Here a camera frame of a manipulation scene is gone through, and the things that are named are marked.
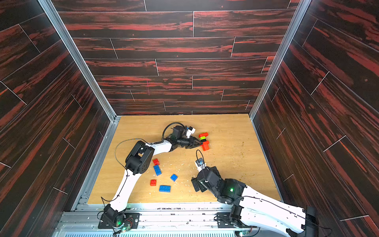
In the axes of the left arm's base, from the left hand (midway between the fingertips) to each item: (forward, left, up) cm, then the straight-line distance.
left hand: (202, 144), depth 97 cm
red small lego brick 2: (-25, +30, -5) cm, 39 cm away
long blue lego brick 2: (-28, +21, -4) cm, 36 cm away
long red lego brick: (+8, -3, +1) cm, 8 cm away
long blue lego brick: (-17, +28, -5) cm, 33 cm away
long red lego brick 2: (0, -2, -1) cm, 2 cm away
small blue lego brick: (-22, +18, -4) cm, 28 cm away
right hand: (-23, +1, +8) cm, 25 cm away
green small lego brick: (+4, 0, +2) cm, 5 cm away
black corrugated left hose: (-11, +23, +18) cm, 31 cm away
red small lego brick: (-13, +29, -2) cm, 32 cm away
